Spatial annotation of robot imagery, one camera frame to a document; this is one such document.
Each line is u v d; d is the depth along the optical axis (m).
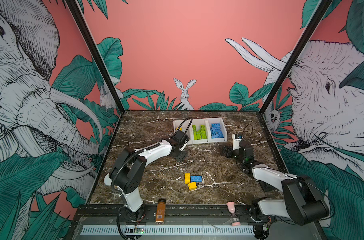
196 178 0.85
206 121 1.05
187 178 0.85
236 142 0.81
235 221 0.72
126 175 0.46
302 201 0.43
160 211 0.72
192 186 0.82
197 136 1.01
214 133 1.04
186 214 0.75
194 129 1.07
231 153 0.80
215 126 1.10
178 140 0.73
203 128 1.06
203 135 1.04
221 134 1.04
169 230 0.70
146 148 0.53
